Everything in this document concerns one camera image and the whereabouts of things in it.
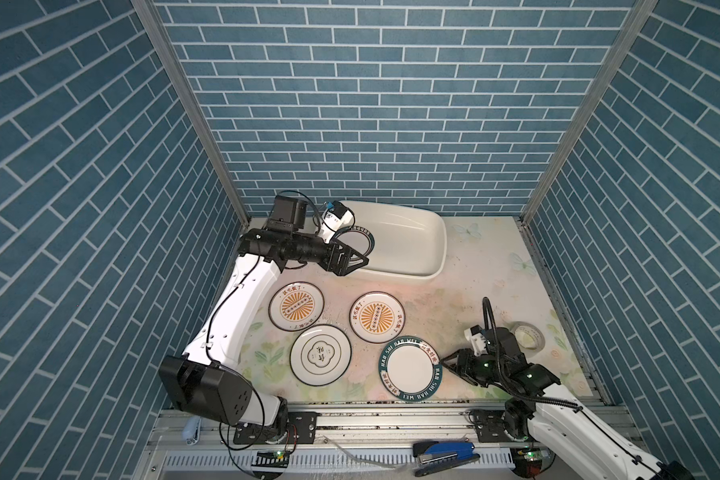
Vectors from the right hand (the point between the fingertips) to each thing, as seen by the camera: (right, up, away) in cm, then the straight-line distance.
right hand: (441, 362), depth 81 cm
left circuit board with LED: (-42, -20, -9) cm, 47 cm away
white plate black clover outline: (-34, +1, +4) cm, 34 cm away
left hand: (-23, +30, -10) cm, 39 cm away
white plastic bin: (-4, +33, +34) cm, 48 cm away
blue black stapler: (-5, -16, -13) cm, 21 cm away
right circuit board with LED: (+20, -18, -10) cm, 29 cm away
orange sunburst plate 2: (-44, +12, +15) cm, 48 cm away
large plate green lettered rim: (-8, -3, +2) cm, 9 cm away
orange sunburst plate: (-17, +9, +13) cm, 24 cm away
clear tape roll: (+29, +4, +10) cm, 31 cm away
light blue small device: (-62, -12, -10) cm, 64 cm away
